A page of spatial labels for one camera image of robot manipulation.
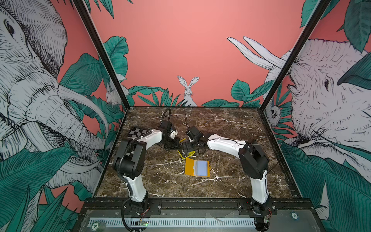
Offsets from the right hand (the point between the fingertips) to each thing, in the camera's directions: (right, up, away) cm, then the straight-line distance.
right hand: (187, 145), depth 92 cm
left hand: (-4, 0, 0) cm, 4 cm away
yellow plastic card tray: (+2, -6, -2) cm, 6 cm away
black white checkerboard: (-37, +7, +9) cm, 39 cm away
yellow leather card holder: (+6, -14, -4) cm, 15 cm away
